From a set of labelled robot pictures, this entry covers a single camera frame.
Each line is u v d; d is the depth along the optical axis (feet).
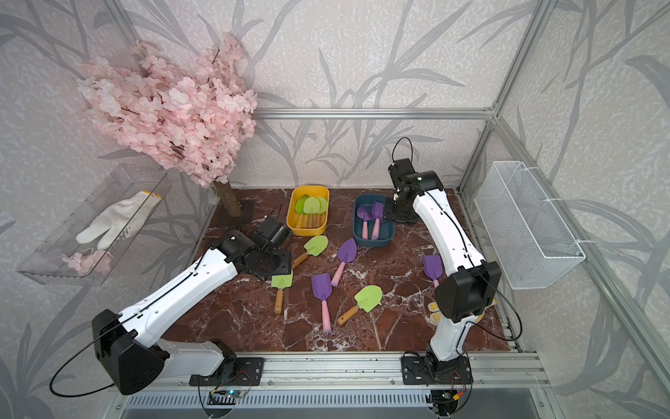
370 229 3.43
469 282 1.46
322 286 2.94
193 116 2.28
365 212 3.57
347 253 3.25
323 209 3.67
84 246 2.09
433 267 3.13
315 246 3.33
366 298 2.90
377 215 3.56
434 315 2.76
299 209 3.62
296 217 3.57
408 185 1.84
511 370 2.48
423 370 2.41
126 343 1.25
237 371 2.36
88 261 1.96
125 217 2.24
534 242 1.96
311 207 3.69
